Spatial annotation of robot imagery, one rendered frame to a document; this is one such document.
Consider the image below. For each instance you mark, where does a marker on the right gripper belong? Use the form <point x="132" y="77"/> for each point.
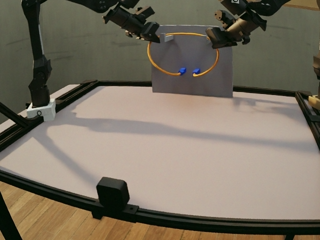
<point x="229" y="37"/>

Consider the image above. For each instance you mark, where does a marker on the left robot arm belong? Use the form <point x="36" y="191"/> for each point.
<point x="40" y="94"/>

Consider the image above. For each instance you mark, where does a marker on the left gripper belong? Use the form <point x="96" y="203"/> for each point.
<point x="134" y="26"/>

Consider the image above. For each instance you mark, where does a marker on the yellow cable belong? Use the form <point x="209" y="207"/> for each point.
<point x="181" y="72"/>

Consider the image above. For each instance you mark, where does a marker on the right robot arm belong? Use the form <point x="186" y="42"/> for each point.
<point x="250" y="20"/>

